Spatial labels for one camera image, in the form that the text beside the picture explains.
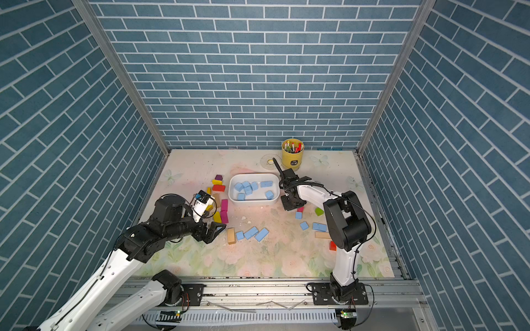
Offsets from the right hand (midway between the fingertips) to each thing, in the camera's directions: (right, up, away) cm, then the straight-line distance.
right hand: (292, 205), depth 97 cm
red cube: (+17, -16, -10) cm, 25 cm away
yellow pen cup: (0, +25, +5) cm, 25 cm away
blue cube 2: (-19, +9, +8) cm, 22 cm away
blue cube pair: (-11, +4, +2) cm, 12 cm away
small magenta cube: (+4, -2, -2) cm, 4 cm away
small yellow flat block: (-38, +10, +9) cm, 41 cm away
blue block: (-13, +10, +8) cm, 18 cm away
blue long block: (+12, -9, -6) cm, 16 cm away
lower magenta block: (-31, -5, -3) cm, 32 cm away
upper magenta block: (-31, +1, -3) cm, 32 cm away
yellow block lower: (-35, -5, -1) cm, 36 cm away
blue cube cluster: (-22, +8, +5) cm, 24 cm away
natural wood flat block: (+13, -12, -8) cm, 19 cm away
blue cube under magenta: (+3, -4, -3) cm, 6 cm away
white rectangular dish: (-16, +4, +5) cm, 18 cm away
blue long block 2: (-19, -10, -10) cm, 23 cm away
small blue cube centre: (-23, -11, -10) cm, 28 cm away
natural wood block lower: (-27, -11, -11) cm, 31 cm away
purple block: (-37, +13, +9) cm, 41 cm away
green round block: (+12, -3, -3) cm, 13 cm away
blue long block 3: (-14, -11, -8) cm, 20 cm away
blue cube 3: (+5, -8, -6) cm, 11 cm away
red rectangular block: (-37, +7, +9) cm, 39 cm away
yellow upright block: (-41, +7, +4) cm, 42 cm away
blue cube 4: (-26, +9, +5) cm, 28 cm away
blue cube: (-25, +4, +3) cm, 25 cm away
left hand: (-27, -1, -26) cm, 37 cm away
